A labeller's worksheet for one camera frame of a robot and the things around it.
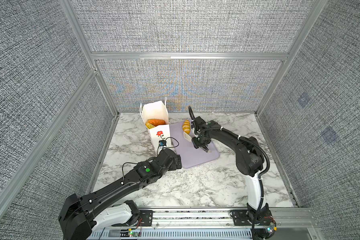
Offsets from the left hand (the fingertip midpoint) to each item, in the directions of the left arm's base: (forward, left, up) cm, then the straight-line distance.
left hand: (174, 159), depth 78 cm
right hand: (+17, -16, -11) cm, 25 cm away
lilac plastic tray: (+9, -10, -13) cm, 19 cm away
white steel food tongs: (+19, -11, -4) cm, 22 cm away
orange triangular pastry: (+27, +11, +1) cm, 29 cm away
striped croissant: (+21, +14, +4) cm, 25 cm away
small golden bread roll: (+31, -9, -10) cm, 34 cm away
